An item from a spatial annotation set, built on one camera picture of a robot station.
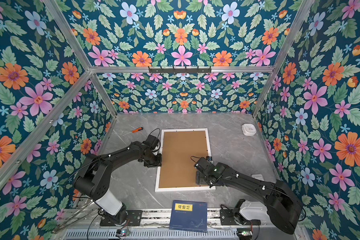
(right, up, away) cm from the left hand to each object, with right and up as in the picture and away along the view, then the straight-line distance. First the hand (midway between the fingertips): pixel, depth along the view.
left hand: (163, 161), depth 89 cm
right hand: (+23, -9, -7) cm, 26 cm away
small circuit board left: (-15, -29, -19) cm, 38 cm away
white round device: (+59, +19, +18) cm, 64 cm away
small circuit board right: (+43, -29, -18) cm, 55 cm away
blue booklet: (+16, -24, -15) cm, 32 cm away
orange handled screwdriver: (-24, +18, +20) cm, 36 cm away
